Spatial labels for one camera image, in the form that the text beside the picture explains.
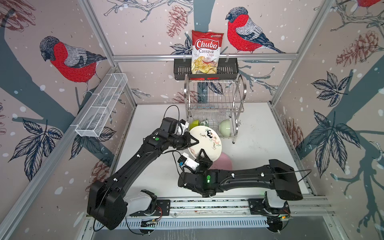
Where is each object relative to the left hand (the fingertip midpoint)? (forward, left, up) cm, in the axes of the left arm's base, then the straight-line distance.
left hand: (198, 143), depth 72 cm
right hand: (-4, -1, -5) cm, 6 cm away
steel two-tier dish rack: (+37, -14, -10) cm, 41 cm away
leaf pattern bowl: (+19, -5, -8) cm, 21 cm away
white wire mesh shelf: (+18, +52, +8) cm, 56 cm away
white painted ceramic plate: (+4, -5, -4) cm, 8 cm away
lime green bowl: (+19, +3, -10) cm, 22 cm away
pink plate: (-2, -15, -20) cm, 25 cm away
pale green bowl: (+17, -17, -10) cm, 25 cm away
